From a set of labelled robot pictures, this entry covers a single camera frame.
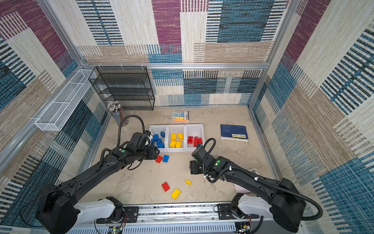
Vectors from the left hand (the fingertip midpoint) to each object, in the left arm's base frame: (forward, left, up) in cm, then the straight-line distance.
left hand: (156, 149), depth 83 cm
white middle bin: (+21, -10, -9) cm, 25 cm away
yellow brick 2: (+9, -12, -10) cm, 18 cm away
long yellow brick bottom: (-20, -11, -12) cm, 26 cm away
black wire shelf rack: (+49, +25, +7) cm, 55 cm away
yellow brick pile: (+14, -13, -9) cm, 21 cm away
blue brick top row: (0, -4, -11) cm, 12 cm away
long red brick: (+12, -23, -11) cm, 28 cm away
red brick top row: (-1, 0, -11) cm, 11 cm away
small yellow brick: (-14, -18, -12) cm, 26 cm away
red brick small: (+12, -19, -10) cm, 25 cm away
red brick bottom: (-17, -5, -12) cm, 21 cm away
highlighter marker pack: (+33, -12, -10) cm, 37 cm away
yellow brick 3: (+9, -8, -10) cm, 16 cm away
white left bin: (+20, +3, -8) cm, 22 cm away
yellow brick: (+14, -9, -9) cm, 19 cm away
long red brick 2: (+11, -26, -9) cm, 29 cm away
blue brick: (+12, +1, -11) cm, 16 cm away
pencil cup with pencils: (+28, +30, +5) cm, 41 cm away
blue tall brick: (+7, -1, -8) cm, 11 cm away
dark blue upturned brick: (+17, -1, -10) cm, 20 cm away
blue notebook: (+20, -51, -12) cm, 56 cm away
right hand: (-9, -22, -5) cm, 25 cm away
